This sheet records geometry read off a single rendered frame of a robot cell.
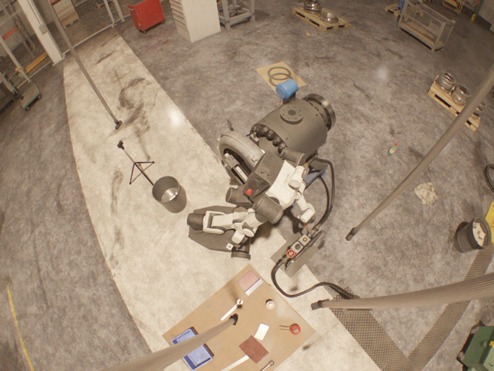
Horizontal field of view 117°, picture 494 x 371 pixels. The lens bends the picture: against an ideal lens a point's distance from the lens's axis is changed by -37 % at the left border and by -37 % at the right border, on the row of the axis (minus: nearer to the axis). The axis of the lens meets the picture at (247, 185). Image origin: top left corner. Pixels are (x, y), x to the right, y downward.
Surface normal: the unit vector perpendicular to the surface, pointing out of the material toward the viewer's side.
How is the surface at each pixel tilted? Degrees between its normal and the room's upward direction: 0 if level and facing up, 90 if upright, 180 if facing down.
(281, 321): 0
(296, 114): 0
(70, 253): 0
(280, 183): 29
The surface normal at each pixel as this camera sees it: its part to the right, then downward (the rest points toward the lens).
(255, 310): -0.06, -0.46
